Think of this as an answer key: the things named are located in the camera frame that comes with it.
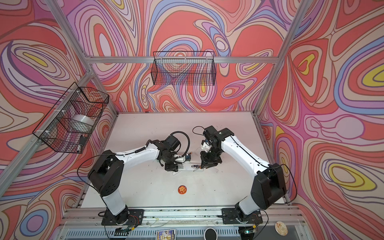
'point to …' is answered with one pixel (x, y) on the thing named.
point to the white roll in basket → (80, 123)
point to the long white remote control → (189, 166)
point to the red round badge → (182, 189)
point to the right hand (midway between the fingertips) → (206, 169)
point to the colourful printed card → (168, 234)
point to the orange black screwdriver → (197, 166)
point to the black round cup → (210, 234)
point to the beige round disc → (281, 228)
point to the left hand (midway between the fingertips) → (178, 163)
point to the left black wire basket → (68, 126)
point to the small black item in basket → (82, 140)
